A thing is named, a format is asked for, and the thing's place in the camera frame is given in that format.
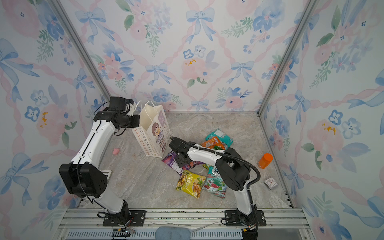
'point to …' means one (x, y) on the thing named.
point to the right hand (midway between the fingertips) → (185, 159)
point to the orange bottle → (265, 160)
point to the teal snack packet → (226, 141)
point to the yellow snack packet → (191, 183)
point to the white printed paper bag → (154, 133)
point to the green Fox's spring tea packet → (207, 166)
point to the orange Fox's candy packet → (213, 143)
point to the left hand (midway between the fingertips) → (139, 120)
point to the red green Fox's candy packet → (214, 183)
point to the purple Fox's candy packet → (170, 159)
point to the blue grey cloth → (172, 233)
